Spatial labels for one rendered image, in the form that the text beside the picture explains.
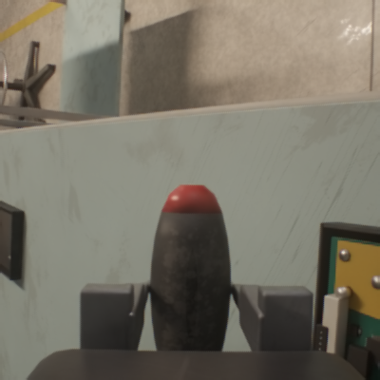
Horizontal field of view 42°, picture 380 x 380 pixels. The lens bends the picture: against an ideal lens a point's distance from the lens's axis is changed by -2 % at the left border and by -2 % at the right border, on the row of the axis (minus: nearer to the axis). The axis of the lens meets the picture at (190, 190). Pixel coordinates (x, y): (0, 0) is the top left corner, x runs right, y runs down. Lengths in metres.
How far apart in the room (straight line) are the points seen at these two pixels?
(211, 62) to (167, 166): 1.57
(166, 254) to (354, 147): 0.12
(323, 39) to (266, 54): 0.23
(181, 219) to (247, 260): 0.13
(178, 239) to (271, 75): 1.52
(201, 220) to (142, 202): 0.21
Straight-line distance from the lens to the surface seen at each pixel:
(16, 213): 0.58
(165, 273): 0.16
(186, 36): 2.05
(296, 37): 1.63
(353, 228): 0.22
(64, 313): 0.50
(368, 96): 0.24
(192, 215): 0.16
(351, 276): 0.23
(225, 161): 0.30
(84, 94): 2.05
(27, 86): 3.35
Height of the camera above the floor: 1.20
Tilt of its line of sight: 38 degrees down
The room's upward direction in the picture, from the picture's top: 89 degrees counter-clockwise
